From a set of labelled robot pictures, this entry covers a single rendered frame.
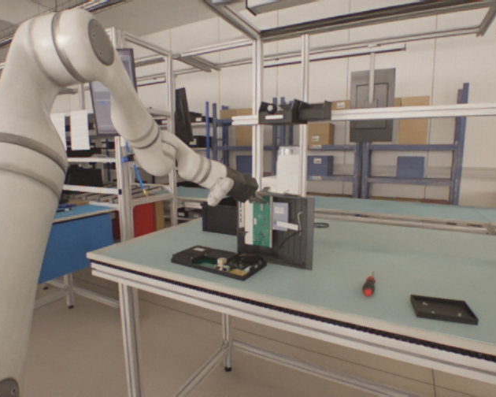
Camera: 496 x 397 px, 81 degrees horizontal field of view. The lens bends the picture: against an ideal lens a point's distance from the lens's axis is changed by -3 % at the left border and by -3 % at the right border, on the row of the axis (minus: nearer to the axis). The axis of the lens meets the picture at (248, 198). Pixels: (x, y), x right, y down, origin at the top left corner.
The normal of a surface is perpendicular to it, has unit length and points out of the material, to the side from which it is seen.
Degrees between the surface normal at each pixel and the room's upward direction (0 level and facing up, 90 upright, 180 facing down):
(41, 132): 53
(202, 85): 90
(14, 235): 73
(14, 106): 35
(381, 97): 98
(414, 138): 90
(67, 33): 91
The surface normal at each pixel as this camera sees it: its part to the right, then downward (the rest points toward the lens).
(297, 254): -0.79, 0.09
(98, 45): 0.98, -0.02
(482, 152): -0.46, 0.13
